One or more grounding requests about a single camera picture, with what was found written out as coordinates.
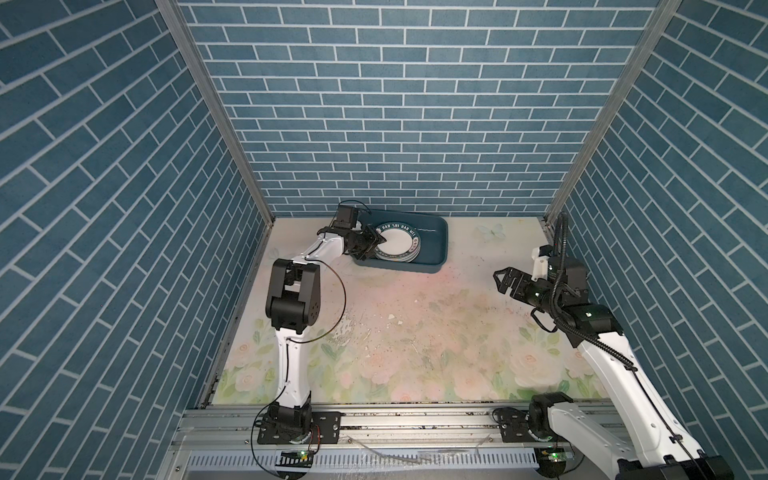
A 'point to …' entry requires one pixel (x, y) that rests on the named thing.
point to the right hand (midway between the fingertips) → (506, 274)
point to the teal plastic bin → (433, 230)
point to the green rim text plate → (402, 243)
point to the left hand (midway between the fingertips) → (383, 241)
